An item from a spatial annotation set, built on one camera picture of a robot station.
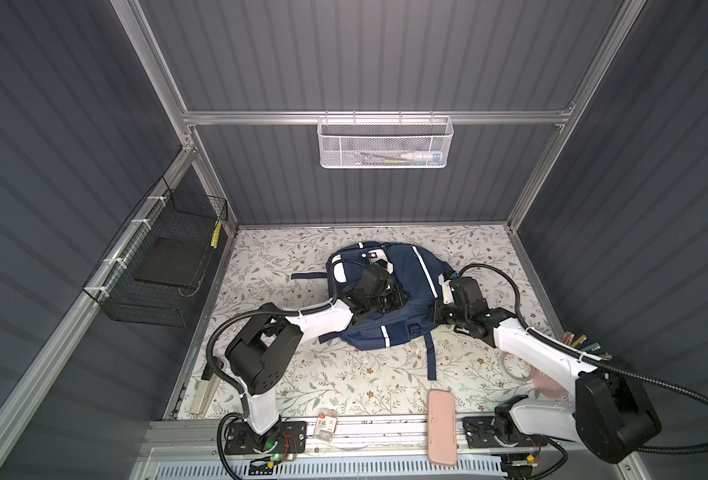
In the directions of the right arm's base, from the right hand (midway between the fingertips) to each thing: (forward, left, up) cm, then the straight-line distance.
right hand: (436, 307), depth 88 cm
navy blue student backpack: (+12, +4, +3) cm, 13 cm away
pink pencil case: (-30, +2, -6) cm, 31 cm away
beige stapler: (-24, +63, -3) cm, 68 cm away
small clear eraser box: (-30, +31, -5) cm, 43 cm away
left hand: (+2, +7, +4) cm, 9 cm away
